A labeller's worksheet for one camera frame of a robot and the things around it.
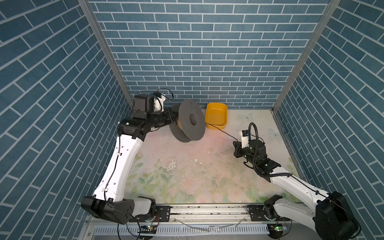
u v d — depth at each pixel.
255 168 0.62
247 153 0.65
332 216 0.41
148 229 0.72
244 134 0.72
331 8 0.71
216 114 1.14
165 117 0.60
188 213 0.75
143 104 0.49
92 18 0.74
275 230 0.71
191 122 0.65
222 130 0.79
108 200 0.37
